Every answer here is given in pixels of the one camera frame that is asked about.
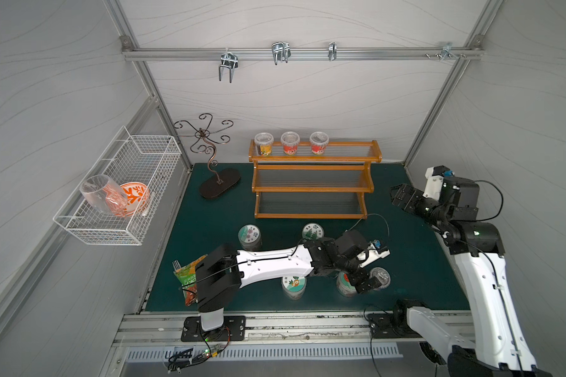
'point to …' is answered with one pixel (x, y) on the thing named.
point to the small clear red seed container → (290, 140)
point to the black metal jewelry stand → (202, 144)
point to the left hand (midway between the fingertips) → (374, 272)
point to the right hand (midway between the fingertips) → (404, 192)
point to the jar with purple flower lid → (249, 236)
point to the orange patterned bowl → (137, 197)
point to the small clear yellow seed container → (264, 143)
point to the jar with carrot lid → (294, 287)
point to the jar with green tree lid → (313, 231)
